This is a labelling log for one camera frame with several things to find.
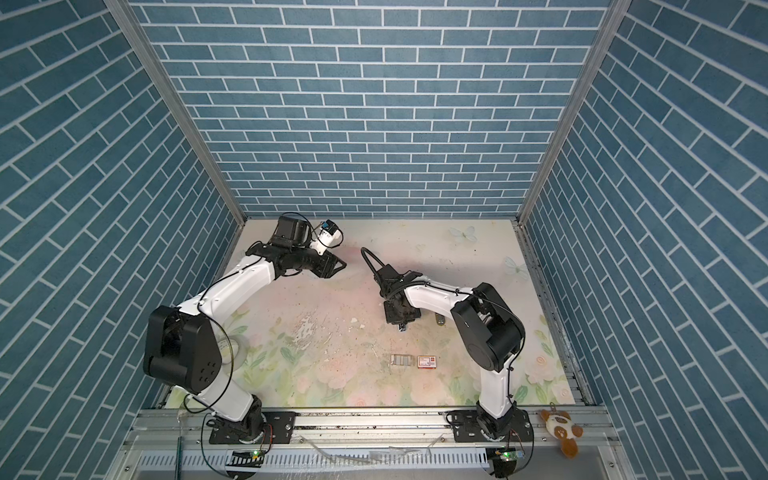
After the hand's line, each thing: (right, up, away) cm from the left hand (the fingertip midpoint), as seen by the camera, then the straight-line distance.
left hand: (338, 259), depth 88 cm
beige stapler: (+31, -19, +6) cm, 37 cm away
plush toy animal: (+58, -40, -15) cm, 72 cm away
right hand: (+16, -18, +6) cm, 25 cm away
